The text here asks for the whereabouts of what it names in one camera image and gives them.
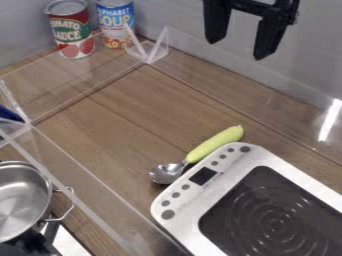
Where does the clear acrylic corner bracket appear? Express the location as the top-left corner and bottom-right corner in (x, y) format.
(124, 24), (169, 65)

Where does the clear acrylic divider strip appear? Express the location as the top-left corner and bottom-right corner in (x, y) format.
(0, 79), (148, 256)

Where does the tomato sauce can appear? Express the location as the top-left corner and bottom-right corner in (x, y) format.
(44, 0), (95, 59)

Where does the blue object at left edge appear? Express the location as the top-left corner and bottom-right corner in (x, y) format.
(0, 105), (24, 123)

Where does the white and black stove top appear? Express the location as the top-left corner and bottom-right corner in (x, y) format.
(149, 142), (342, 256)

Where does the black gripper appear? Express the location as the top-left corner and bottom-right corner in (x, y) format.
(203, 0), (300, 60)

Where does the stainless steel pot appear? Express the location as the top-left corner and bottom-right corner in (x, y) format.
(0, 161), (75, 243)

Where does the alphabet soup can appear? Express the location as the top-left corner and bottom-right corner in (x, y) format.
(96, 0), (135, 49)

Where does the green handled metal spoon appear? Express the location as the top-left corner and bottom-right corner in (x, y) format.
(149, 125), (244, 185)

